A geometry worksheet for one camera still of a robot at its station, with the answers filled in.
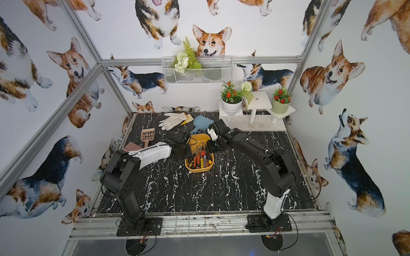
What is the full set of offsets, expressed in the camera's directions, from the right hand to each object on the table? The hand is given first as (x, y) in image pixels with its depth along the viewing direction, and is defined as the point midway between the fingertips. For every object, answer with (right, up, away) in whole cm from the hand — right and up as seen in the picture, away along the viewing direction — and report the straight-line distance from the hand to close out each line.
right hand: (207, 147), depth 87 cm
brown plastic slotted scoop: (-43, +6, +22) cm, 49 cm away
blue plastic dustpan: (-6, +14, +30) cm, 34 cm away
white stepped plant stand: (+33, +18, +23) cm, 44 cm away
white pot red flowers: (+14, +22, +7) cm, 27 cm away
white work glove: (-26, +16, +27) cm, 41 cm away
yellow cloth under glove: (-15, +17, +31) cm, 38 cm away
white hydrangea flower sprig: (+22, +33, +1) cm, 40 cm away
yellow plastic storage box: (-5, -7, +7) cm, 11 cm away
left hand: (-11, -3, +9) cm, 15 cm away
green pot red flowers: (+42, +27, +5) cm, 50 cm away
